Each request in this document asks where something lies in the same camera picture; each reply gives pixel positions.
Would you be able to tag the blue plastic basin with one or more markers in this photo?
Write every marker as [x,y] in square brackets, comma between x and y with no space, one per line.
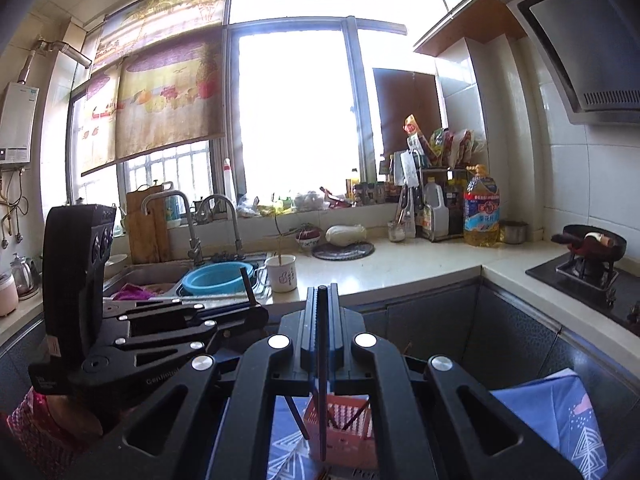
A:
[215,280]

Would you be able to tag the round dark trivet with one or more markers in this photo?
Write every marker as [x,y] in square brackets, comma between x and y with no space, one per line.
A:
[345,252]

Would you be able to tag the metal exhaust pipe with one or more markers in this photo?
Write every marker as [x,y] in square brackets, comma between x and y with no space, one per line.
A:
[70,52]

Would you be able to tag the dark kitchen base cabinets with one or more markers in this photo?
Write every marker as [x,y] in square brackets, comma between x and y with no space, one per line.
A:
[500,325]

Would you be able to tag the person's left forearm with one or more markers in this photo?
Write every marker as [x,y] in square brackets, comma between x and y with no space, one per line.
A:
[30,435]

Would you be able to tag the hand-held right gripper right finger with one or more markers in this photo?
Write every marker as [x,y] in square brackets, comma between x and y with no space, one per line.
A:
[336,330]

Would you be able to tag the red frying pan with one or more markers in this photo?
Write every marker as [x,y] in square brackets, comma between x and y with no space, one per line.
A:
[600,247]

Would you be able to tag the metal spice rack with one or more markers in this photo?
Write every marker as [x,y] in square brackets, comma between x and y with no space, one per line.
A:
[457,200]

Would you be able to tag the person's left hand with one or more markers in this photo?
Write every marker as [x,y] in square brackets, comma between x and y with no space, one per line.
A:
[65,412]

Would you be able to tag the fruit print roller blind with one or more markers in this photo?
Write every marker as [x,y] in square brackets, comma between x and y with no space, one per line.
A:
[170,110]

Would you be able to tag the narrow fruit print blind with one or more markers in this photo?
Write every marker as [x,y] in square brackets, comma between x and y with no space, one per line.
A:
[97,125]

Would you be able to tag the steel cleaver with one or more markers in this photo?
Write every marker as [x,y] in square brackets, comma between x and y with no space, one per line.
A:
[408,167]

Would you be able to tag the napa cabbage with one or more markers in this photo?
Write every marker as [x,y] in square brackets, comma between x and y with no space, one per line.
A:
[345,234]

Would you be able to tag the white mug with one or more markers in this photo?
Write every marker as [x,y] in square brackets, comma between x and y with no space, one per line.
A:
[281,275]

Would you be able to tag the cooking oil bottle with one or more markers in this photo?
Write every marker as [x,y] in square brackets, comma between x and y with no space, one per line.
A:
[481,210]

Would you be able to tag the steel faucet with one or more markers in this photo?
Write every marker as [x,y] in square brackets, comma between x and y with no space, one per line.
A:
[194,247]
[237,245]

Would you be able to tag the wall cabinet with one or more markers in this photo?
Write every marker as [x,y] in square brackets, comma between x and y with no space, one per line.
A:
[480,25]

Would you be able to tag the blue printed tablecloth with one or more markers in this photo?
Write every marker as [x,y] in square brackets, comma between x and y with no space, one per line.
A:
[550,420]

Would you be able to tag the pink pot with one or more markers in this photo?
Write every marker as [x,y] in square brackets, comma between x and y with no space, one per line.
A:
[7,295]

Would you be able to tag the small steel cup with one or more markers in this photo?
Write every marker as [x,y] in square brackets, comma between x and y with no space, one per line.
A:
[514,232]

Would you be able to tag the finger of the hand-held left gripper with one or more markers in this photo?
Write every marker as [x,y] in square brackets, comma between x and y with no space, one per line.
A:
[165,312]
[165,345]

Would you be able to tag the red bowl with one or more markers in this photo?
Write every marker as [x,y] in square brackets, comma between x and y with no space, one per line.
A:
[309,236]

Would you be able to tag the row of spice jars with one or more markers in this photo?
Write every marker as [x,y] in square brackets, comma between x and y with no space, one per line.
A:
[372,192]

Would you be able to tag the pink plastic chopstick holder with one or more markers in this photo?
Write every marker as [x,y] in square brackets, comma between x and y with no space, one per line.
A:
[350,440]

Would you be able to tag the white plastic jug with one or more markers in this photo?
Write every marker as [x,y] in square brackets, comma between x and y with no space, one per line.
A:
[435,210]

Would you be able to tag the pink cloth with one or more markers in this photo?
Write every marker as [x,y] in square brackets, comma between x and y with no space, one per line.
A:
[132,292]

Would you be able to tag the steel range hood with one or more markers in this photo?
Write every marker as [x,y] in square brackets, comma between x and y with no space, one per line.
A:
[590,50]

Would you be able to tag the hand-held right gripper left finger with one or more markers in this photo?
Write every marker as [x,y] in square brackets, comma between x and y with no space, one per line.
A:
[311,330]

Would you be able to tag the clear bag of garlic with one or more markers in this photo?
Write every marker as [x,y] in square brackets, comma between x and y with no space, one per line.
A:
[307,200]

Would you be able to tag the brown board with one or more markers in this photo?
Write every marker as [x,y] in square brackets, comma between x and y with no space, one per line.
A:
[405,105]

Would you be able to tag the palm print roller blind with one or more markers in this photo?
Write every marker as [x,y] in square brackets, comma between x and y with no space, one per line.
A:
[160,5]

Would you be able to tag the wooden cutting board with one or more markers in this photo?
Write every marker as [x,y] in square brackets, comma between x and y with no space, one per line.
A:
[145,230]

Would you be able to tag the glass kettle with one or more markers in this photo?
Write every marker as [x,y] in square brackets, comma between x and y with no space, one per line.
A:
[24,274]

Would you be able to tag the small glass jar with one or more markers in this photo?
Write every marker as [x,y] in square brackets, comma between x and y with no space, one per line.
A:
[396,232]

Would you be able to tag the steel sink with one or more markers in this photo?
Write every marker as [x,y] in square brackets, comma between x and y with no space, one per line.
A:
[150,272]

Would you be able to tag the white bottle red cap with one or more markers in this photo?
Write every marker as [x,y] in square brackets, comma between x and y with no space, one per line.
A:
[228,180]

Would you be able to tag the white water heater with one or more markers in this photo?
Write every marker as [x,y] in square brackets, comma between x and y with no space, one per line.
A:
[17,125]

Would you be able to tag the pile of snack packets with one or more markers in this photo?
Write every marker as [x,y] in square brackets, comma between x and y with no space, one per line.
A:
[445,145]

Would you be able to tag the black gas stove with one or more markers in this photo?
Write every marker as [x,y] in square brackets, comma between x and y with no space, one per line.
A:
[550,275]

